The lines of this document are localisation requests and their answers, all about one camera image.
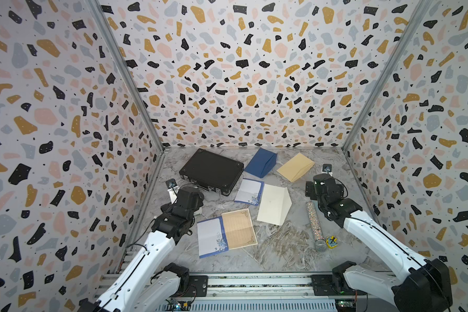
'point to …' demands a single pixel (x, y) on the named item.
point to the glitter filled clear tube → (320, 241)
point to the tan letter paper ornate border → (239, 229)
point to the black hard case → (212, 171)
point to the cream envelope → (275, 204)
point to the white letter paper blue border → (211, 237)
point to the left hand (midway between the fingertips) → (185, 197)
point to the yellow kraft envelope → (296, 167)
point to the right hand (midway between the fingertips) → (321, 184)
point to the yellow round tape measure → (331, 242)
